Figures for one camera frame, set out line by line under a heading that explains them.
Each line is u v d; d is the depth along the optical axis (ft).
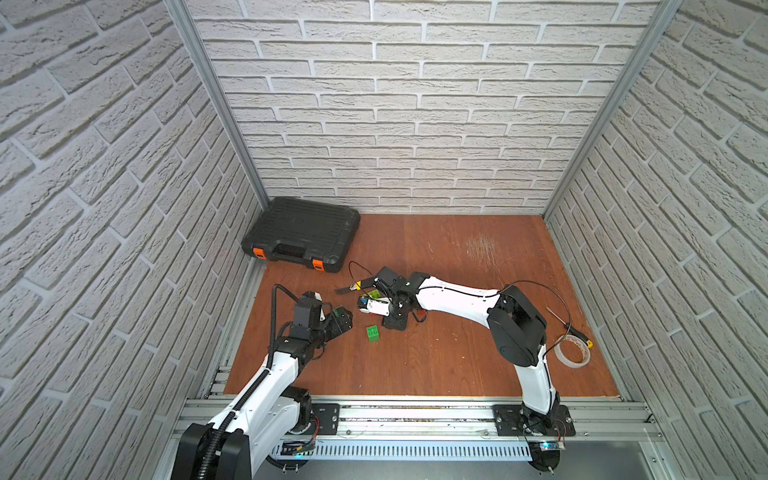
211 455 1.27
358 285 3.20
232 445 1.33
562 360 2.73
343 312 2.58
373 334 2.79
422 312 2.11
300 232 3.42
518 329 1.66
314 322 2.23
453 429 2.42
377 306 2.56
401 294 2.15
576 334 2.87
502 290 1.73
